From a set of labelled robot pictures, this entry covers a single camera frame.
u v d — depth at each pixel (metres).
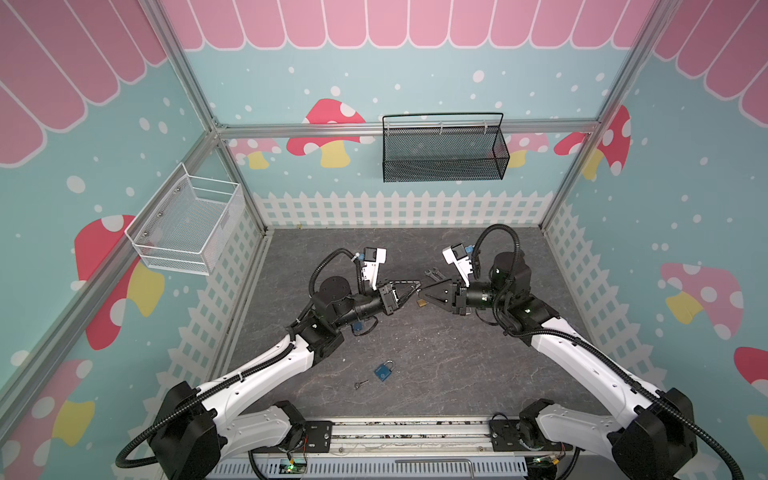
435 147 0.93
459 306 0.60
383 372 0.84
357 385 0.83
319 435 0.75
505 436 0.74
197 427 0.39
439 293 0.65
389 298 0.59
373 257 0.62
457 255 0.61
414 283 0.65
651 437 0.38
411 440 0.75
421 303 0.62
